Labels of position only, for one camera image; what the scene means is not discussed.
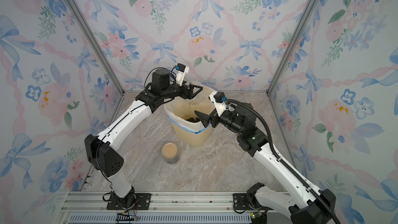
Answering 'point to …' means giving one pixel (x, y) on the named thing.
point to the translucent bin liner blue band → (181, 112)
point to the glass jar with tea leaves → (196, 100)
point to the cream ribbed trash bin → (189, 128)
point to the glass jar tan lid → (169, 150)
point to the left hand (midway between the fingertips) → (197, 84)
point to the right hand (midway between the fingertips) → (204, 103)
